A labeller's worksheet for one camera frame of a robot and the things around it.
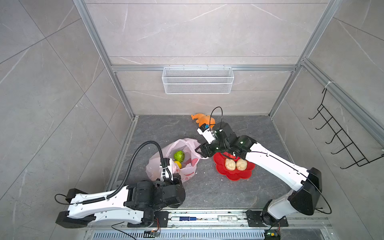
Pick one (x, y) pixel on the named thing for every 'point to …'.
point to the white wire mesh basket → (197, 80)
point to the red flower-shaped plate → (234, 175)
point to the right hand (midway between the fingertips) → (199, 146)
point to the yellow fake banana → (178, 164)
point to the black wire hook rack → (357, 156)
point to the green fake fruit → (179, 156)
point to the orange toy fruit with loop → (203, 118)
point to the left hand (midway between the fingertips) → (181, 174)
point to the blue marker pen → (187, 218)
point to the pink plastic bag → (191, 157)
